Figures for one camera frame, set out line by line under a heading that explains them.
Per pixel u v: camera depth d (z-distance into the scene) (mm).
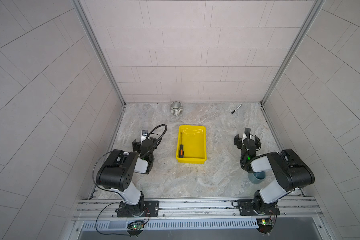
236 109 1126
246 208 708
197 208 723
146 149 689
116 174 443
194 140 937
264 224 680
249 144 723
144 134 777
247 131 788
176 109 1055
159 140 680
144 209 696
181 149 892
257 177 789
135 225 645
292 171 455
